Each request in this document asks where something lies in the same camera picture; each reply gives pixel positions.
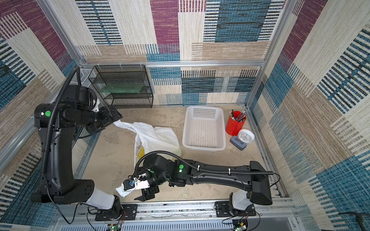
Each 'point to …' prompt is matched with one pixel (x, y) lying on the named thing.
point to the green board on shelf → (121, 88)
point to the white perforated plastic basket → (204, 128)
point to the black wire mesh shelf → (135, 74)
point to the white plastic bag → (149, 139)
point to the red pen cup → (233, 127)
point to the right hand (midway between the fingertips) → (139, 183)
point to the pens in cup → (240, 118)
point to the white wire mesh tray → (87, 75)
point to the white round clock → (245, 136)
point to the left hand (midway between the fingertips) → (115, 120)
